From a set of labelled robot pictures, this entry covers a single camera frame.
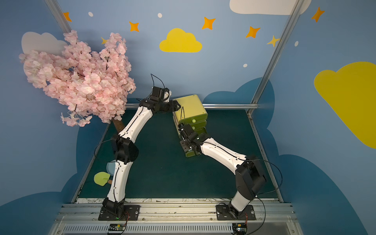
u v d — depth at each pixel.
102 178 0.86
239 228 0.73
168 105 0.85
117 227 0.72
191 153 0.91
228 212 0.66
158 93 0.75
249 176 0.44
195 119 0.91
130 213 0.74
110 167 0.90
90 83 0.53
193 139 0.63
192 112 0.93
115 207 0.64
